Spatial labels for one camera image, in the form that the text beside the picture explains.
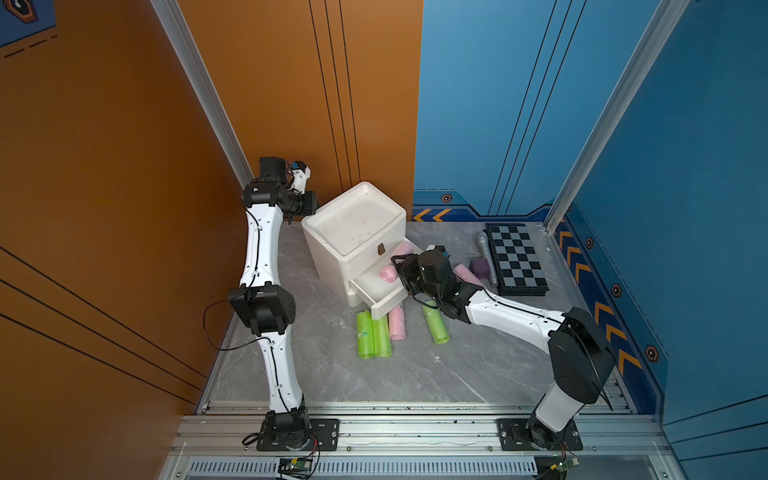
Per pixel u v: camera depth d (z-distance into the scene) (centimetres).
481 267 102
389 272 78
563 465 70
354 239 85
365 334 87
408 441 73
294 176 77
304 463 72
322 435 74
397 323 89
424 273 66
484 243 111
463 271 102
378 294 89
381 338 87
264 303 54
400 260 80
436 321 89
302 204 77
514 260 105
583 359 45
